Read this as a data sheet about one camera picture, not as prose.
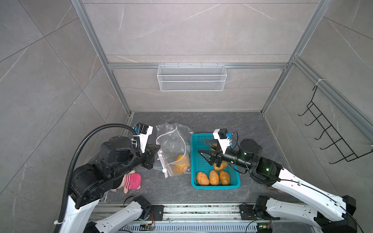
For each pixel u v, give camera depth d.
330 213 0.40
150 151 0.45
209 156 0.53
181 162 0.71
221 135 0.51
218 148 0.52
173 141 0.93
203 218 0.73
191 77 0.98
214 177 0.80
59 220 0.32
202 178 0.80
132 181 0.78
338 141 0.63
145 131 0.45
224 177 0.81
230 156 0.52
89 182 0.31
